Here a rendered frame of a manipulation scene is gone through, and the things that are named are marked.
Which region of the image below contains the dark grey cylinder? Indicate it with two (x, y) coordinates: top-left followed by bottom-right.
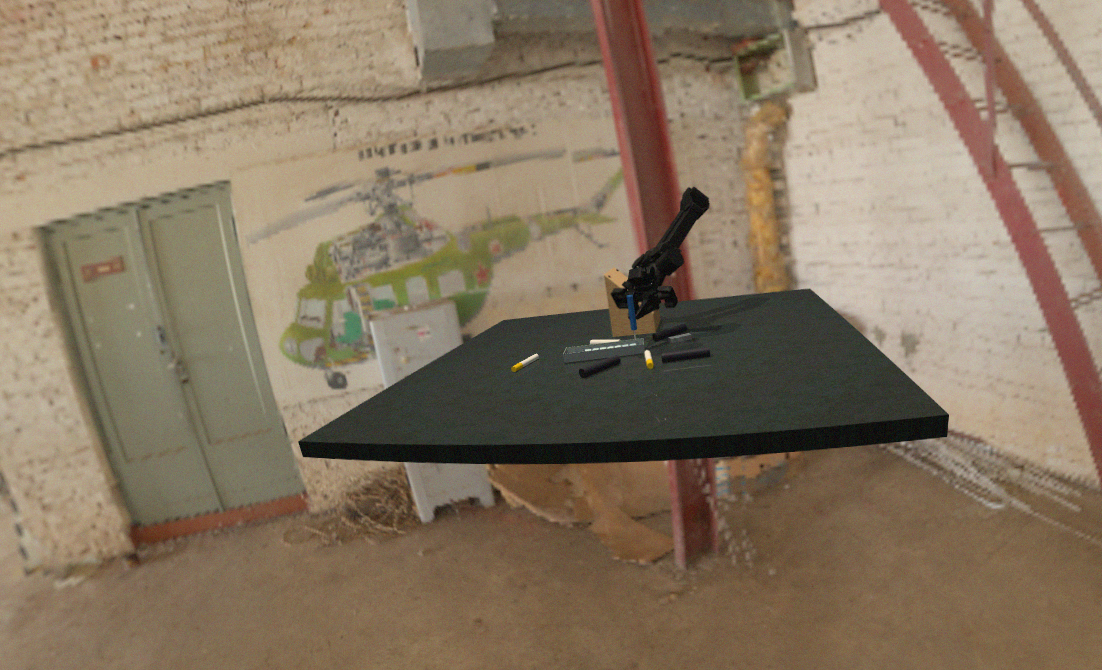
(653, 324), (687, 342)
(579, 355), (620, 378)
(661, 347), (710, 363)

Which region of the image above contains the keyboard with white letter keys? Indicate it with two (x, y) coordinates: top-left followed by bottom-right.
(563, 338), (645, 364)

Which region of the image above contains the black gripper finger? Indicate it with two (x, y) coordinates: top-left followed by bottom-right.
(624, 293), (640, 320)
(635, 293), (659, 320)

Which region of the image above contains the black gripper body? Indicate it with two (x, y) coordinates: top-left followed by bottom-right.
(611, 274), (678, 309)

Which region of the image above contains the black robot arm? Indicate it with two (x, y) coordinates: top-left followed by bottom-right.
(622, 187), (710, 292)

